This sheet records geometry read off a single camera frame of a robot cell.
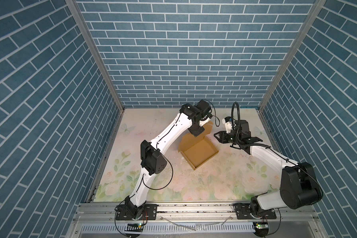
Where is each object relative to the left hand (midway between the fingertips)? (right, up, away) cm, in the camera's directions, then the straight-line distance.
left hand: (195, 130), depth 85 cm
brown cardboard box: (+2, -14, +12) cm, 18 cm away
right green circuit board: (+33, -47, -11) cm, 59 cm away
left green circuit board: (-31, -47, -12) cm, 58 cm away
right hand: (+13, -2, +4) cm, 13 cm away
